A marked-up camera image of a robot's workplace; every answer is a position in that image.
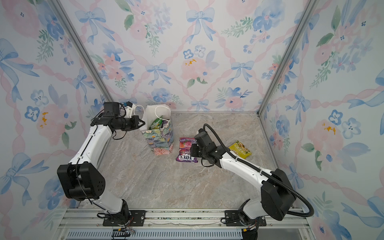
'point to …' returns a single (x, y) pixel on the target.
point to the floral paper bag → (160, 140)
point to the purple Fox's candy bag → (185, 150)
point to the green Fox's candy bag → (157, 123)
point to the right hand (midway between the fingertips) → (191, 148)
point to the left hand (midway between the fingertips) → (145, 121)
